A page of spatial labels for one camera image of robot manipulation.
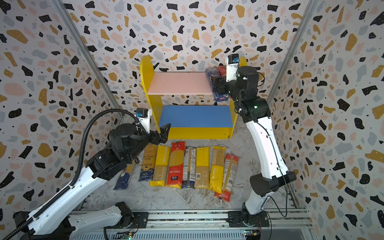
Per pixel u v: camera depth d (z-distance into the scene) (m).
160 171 0.88
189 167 0.90
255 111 0.44
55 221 0.39
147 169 0.88
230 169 0.88
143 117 0.50
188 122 0.91
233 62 0.51
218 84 0.56
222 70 0.85
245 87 0.44
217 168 0.88
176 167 0.88
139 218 0.75
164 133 0.56
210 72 0.83
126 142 0.43
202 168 0.90
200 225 0.73
